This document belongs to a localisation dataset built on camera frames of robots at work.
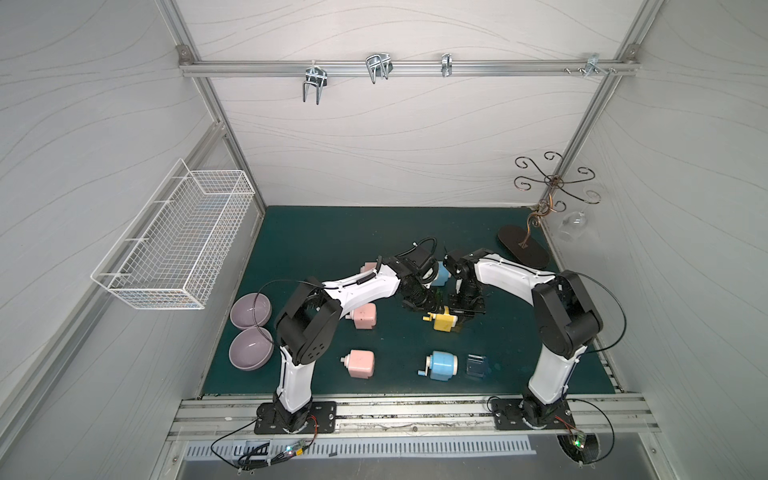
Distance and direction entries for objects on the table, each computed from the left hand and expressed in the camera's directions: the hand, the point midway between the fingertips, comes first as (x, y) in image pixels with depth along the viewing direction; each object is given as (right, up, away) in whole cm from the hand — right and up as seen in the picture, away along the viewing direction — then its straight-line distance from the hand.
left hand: (441, 313), depth 83 cm
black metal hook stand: (+32, +20, +27) cm, 46 cm away
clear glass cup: (+40, +25, +5) cm, 48 cm away
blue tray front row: (+10, -14, -1) cm, 17 cm away
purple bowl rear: (-57, 0, +5) cm, 57 cm away
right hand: (+6, -3, +6) cm, 9 cm away
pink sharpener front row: (-22, -11, -7) cm, 26 cm away
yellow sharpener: (+1, -3, +1) cm, 3 cm away
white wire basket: (-65, +18, -14) cm, 69 cm away
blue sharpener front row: (-1, -11, -9) cm, 14 cm away
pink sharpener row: (-22, -1, +1) cm, 22 cm away
